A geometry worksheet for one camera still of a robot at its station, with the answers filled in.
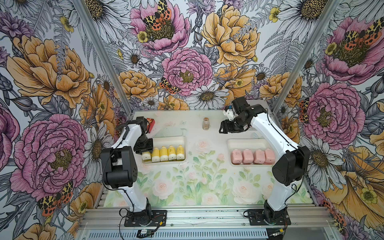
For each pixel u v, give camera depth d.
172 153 0.89
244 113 0.61
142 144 0.77
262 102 1.06
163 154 0.89
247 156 0.90
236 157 0.89
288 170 0.48
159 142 1.05
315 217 0.81
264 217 0.73
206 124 1.07
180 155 0.89
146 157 0.85
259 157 0.89
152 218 0.73
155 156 0.87
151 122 1.10
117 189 0.52
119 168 0.49
